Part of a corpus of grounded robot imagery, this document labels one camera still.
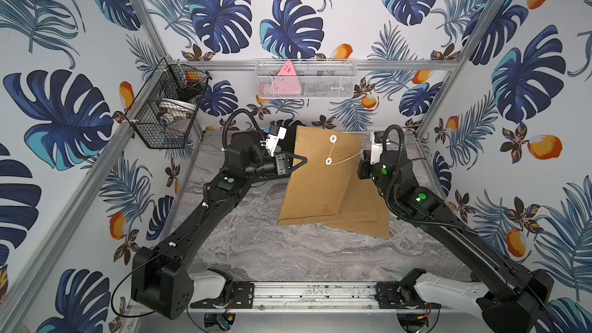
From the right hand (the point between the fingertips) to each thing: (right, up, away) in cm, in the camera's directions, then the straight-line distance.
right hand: (366, 149), depth 73 cm
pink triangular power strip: (-26, +27, +18) cm, 41 cm away
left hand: (-19, -3, -7) cm, 21 cm away
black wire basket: (-75, +16, +19) cm, 79 cm away
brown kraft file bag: (-16, -13, -2) cm, 20 cm away
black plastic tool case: (-25, +15, +50) cm, 58 cm away
